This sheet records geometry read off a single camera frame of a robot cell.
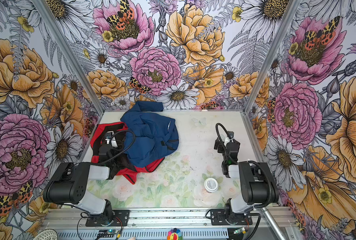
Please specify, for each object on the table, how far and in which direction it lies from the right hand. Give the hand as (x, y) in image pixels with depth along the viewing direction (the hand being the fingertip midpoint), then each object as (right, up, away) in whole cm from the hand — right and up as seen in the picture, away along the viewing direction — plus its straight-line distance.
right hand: (225, 142), depth 94 cm
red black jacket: (-61, -12, -9) cm, 62 cm away
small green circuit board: (-62, -41, -22) cm, 78 cm away
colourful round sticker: (-30, -39, -25) cm, 55 cm away
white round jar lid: (-11, -20, -15) cm, 28 cm away
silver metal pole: (+16, -35, -23) cm, 45 cm away
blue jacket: (-43, +5, 0) cm, 43 cm away
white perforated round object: (-86, -38, -26) cm, 98 cm away
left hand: (-66, 0, 0) cm, 66 cm away
